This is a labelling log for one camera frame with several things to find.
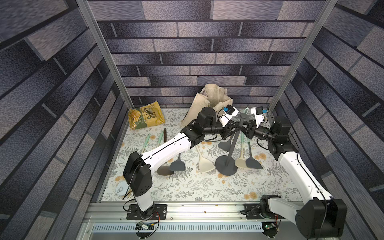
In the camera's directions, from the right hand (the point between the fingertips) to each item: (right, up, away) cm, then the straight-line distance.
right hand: (234, 122), depth 73 cm
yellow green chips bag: (-53, +5, +33) cm, 63 cm away
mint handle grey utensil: (+15, -25, +17) cm, 34 cm away
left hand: (+1, -1, -8) cm, 8 cm away
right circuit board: (+17, -52, -2) cm, 55 cm away
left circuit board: (-47, -51, -2) cm, 69 cm away
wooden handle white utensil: (-14, -26, +16) cm, 33 cm away
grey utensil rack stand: (-2, -26, +15) cm, 30 cm away
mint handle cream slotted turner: (+9, -25, +16) cm, 31 cm away
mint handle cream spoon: (-54, -14, +27) cm, 62 cm away
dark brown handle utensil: (-38, -28, +13) cm, 49 cm away
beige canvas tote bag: (-7, +20, +37) cm, 43 cm away
